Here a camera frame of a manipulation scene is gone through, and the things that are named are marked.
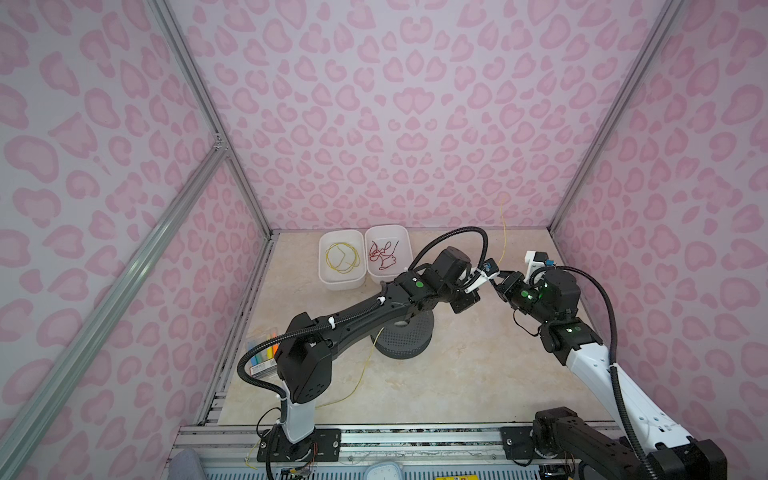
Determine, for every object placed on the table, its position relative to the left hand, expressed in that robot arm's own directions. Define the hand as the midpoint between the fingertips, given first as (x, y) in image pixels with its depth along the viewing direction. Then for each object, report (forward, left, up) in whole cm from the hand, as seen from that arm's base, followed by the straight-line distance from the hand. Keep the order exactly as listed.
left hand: (479, 282), depth 77 cm
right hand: (+1, -1, +4) cm, 4 cm away
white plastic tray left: (+16, +43, -21) cm, 51 cm away
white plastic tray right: (+30, +24, -22) cm, 44 cm away
